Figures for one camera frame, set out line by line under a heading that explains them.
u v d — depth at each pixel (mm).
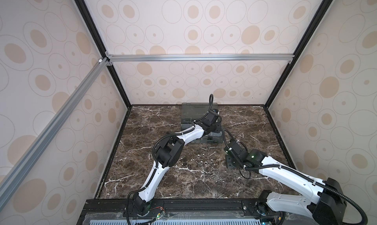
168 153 581
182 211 728
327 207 383
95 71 795
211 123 796
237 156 594
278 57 912
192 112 1174
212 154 921
